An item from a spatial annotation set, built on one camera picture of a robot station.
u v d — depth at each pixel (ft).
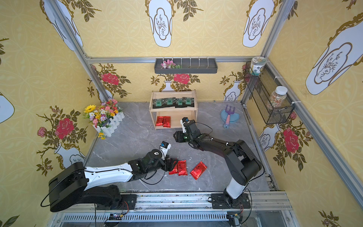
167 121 3.39
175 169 2.74
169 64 2.88
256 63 2.76
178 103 3.03
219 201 2.39
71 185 1.39
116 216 2.40
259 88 3.36
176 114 3.64
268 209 2.40
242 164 1.51
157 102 3.03
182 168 2.74
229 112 3.72
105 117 3.00
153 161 2.06
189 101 3.03
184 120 2.74
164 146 2.40
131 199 2.45
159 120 3.38
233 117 3.62
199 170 2.74
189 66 3.03
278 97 2.14
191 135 2.30
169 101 3.03
